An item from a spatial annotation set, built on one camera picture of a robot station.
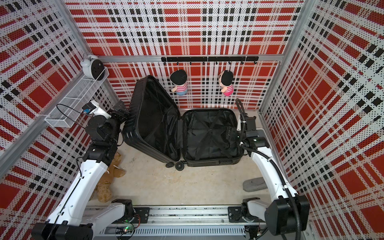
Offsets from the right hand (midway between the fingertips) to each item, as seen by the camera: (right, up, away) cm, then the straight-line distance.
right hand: (234, 131), depth 81 cm
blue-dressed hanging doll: (-33, +34, +13) cm, 49 cm away
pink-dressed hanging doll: (-2, +33, +16) cm, 36 cm away
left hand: (-55, +13, -12) cm, 58 cm away
